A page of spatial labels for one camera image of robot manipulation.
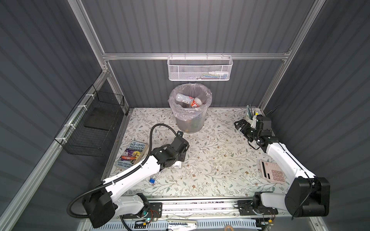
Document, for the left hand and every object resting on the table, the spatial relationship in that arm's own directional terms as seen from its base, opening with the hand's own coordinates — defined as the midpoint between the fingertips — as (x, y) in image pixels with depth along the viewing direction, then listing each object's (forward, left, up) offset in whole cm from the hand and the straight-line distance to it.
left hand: (181, 150), depth 80 cm
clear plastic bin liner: (+19, -2, +13) cm, 23 cm away
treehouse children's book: (+6, +31, -12) cm, 34 cm away
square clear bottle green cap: (-7, +2, -3) cm, 8 cm away
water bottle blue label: (-11, +18, -14) cm, 25 cm away
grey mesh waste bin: (+24, -9, -7) cm, 26 cm away
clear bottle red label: (+30, -11, +9) cm, 33 cm away
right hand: (+11, -36, +5) cm, 38 cm away
